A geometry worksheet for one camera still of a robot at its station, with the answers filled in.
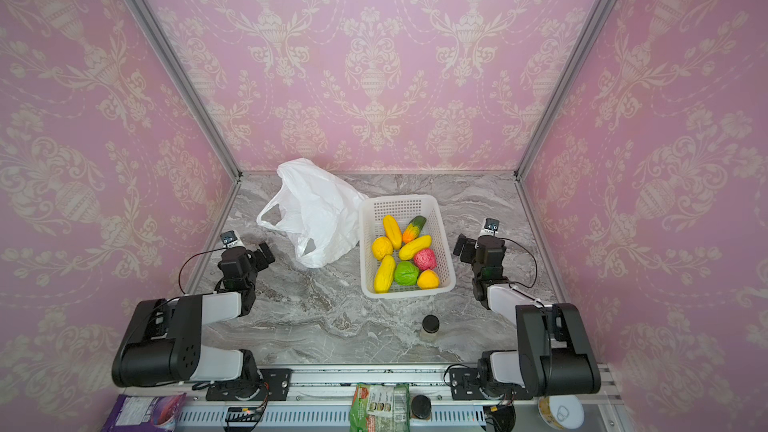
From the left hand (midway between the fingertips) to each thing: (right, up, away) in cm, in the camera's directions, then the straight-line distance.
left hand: (252, 247), depth 92 cm
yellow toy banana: (+41, -8, -5) cm, 42 cm away
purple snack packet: (-14, -35, -23) cm, 44 cm away
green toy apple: (+47, -7, -5) cm, 48 cm away
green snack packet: (+41, -34, -22) cm, 58 cm away
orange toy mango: (+44, +4, +5) cm, 44 cm away
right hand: (+70, +3, 0) cm, 70 cm away
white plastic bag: (+21, +11, -4) cm, 24 cm away
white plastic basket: (+48, +12, +11) cm, 50 cm away
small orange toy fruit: (+54, -9, -5) cm, 55 cm away
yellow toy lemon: (+48, -1, +3) cm, 49 cm away
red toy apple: (+53, -3, -2) cm, 53 cm away
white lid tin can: (+81, -32, -26) cm, 91 cm away
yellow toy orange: (+40, 0, +1) cm, 40 cm away
